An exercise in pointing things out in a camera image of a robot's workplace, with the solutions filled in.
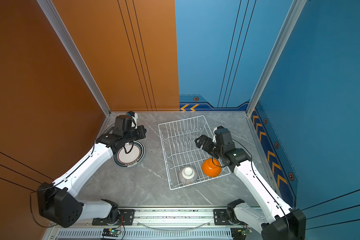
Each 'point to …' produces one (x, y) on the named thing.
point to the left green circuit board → (111, 232)
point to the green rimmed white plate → (139, 159)
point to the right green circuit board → (240, 233)
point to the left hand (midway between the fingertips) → (147, 128)
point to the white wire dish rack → (187, 163)
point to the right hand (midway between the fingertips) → (199, 144)
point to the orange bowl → (217, 162)
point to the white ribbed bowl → (188, 175)
